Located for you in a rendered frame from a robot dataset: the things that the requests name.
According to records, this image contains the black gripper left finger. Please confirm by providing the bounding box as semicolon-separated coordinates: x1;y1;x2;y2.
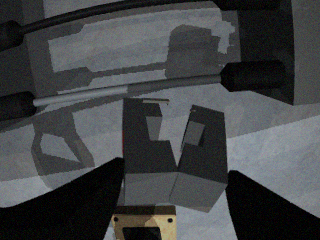
0;157;125;240

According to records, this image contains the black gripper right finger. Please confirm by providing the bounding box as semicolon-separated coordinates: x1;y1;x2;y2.
225;169;320;240

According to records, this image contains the dark grey rectangular panel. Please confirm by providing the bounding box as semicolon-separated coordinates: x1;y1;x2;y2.
0;0;320;131

